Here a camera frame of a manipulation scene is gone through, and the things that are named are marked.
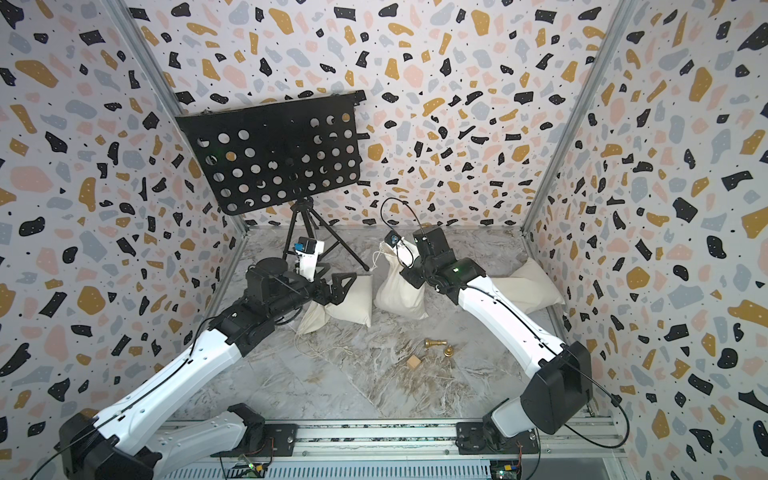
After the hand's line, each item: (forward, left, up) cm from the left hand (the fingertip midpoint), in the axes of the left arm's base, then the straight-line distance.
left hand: (343, 269), depth 71 cm
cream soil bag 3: (+9, -56, -24) cm, 62 cm away
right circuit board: (-38, -38, -31) cm, 62 cm away
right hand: (+8, -17, -5) cm, 19 cm away
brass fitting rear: (-7, -22, -28) cm, 36 cm away
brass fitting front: (-9, -28, -28) cm, 41 cm away
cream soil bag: (+3, 0, -22) cm, 22 cm away
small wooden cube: (-12, -17, -28) cm, 35 cm away
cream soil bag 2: (+2, -13, -15) cm, 20 cm away
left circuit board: (-37, +23, -31) cm, 54 cm away
